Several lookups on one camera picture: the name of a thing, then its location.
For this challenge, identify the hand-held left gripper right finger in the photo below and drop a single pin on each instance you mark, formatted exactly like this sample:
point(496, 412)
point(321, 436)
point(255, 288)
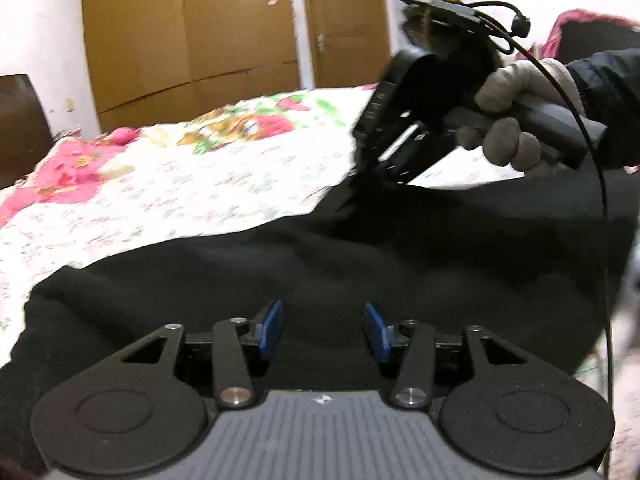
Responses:
point(377, 332)

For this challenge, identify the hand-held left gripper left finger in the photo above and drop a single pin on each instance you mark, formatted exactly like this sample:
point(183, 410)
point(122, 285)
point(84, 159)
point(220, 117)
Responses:
point(270, 330)

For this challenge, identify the black pants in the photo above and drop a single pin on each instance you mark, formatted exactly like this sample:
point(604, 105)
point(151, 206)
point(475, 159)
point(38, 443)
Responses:
point(300, 270)

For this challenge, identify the person's right forearm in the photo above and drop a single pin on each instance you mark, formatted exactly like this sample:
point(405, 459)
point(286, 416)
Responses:
point(615, 95)

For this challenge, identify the person's right hand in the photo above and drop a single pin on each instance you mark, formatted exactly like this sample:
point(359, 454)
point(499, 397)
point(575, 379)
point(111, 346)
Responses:
point(530, 80)

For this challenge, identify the wooden door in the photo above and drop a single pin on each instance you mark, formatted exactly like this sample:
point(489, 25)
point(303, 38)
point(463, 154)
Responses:
point(345, 10)

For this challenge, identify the pink fringed dark cloth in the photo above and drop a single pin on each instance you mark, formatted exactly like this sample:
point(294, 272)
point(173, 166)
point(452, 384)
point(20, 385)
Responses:
point(555, 35)

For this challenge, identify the floral printed blanket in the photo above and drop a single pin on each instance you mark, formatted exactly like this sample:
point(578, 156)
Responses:
point(200, 180)

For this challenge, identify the wooden wardrobe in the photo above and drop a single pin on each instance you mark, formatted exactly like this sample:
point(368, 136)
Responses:
point(190, 30)

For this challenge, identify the dark wooden headboard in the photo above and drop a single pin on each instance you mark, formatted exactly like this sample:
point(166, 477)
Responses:
point(20, 125)

